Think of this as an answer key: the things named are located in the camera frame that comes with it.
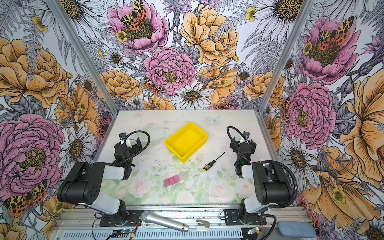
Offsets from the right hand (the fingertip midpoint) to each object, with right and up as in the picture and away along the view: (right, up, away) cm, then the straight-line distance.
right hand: (241, 140), depth 94 cm
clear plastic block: (-35, -21, -3) cm, 41 cm away
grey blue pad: (+17, -38, -24) cm, 48 cm away
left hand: (-68, -1, 0) cm, 68 cm away
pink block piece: (-42, -22, -8) cm, 48 cm away
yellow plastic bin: (-35, -2, +9) cm, 36 cm away
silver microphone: (-51, -33, -22) cm, 65 cm away
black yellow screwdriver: (-22, -16, -4) cm, 27 cm away
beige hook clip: (-24, -37, -23) cm, 50 cm away
